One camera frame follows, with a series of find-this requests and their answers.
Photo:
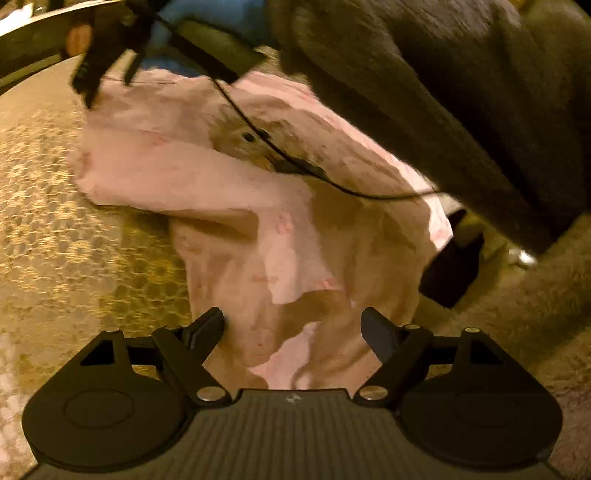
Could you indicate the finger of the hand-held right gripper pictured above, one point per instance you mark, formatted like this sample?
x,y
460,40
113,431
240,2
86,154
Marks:
x,y
134,64
90,78

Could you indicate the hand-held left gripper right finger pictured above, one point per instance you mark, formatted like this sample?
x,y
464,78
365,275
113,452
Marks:
x,y
376,330

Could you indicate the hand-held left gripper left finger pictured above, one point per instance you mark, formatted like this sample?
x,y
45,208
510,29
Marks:
x,y
203,330

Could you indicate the pink printed garment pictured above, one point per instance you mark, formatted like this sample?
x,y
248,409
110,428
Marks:
x,y
184,184

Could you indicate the beige floral patterned mat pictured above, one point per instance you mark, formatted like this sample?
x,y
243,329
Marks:
x,y
69,230

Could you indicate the fuzzy rug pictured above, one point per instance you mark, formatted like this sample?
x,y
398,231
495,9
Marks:
x,y
531,323

